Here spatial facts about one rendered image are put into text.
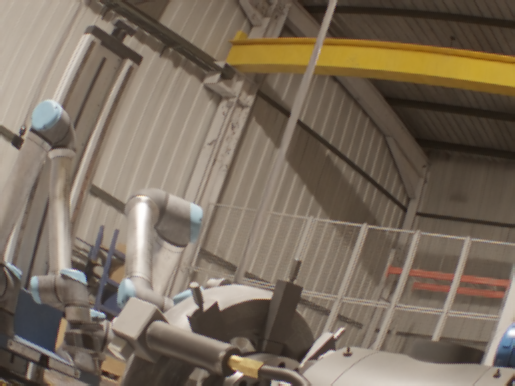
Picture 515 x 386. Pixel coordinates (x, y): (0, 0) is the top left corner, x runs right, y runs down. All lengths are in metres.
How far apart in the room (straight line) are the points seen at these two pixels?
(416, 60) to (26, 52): 5.66
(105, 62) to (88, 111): 0.21
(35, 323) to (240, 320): 1.27
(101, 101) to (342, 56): 9.13
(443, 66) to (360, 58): 1.52
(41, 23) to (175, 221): 8.72
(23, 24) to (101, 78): 7.90
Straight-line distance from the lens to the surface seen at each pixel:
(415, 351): 1.75
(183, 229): 2.72
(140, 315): 1.69
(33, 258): 3.03
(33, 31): 11.11
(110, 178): 12.19
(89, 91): 3.13
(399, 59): 11.55
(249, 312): 1.92
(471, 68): 10.88
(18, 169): 2.55
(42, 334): 3.01
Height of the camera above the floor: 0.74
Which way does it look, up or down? 13 degrees up
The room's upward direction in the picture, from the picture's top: 19 degrees clockwise
